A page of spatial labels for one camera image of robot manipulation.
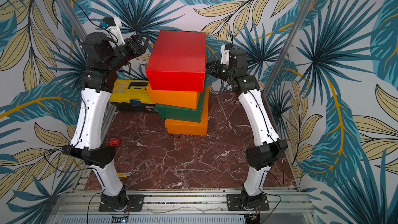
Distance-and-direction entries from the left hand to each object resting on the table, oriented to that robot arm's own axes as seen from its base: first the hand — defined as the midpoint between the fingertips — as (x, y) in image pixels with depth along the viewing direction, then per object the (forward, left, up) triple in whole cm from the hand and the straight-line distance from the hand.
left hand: (146, 38), depth 60 cm
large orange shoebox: (-7, -12, -27) cm, 30 cm away
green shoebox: (-9, -10, -36) cm, 38 cm away
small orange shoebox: (-10, -8, -47) cm, 49 cm away
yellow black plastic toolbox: (+5, +19, -38) cm, 43 cm away
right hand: (+2, -24, -12) cm, 27 cm away
